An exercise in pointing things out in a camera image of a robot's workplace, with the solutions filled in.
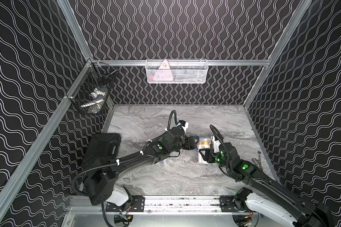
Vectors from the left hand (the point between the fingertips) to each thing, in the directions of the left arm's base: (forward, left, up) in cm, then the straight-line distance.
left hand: (196, 137), depth 75 cm
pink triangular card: (+38, +21, +13) cm, 45 cm away
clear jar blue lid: (-7, +18, -19) cm, 27 cm away
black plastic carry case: (-2, +56, -18) cm, 59 cm away
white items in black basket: (+20, +60, +5) cm, 64 cm away
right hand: (-3, -6, -8) cm, 10 cm away
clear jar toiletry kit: (-1, -5, -4) cm, 6 cm away
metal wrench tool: (-2, -41, -20) cm, 46 cm away
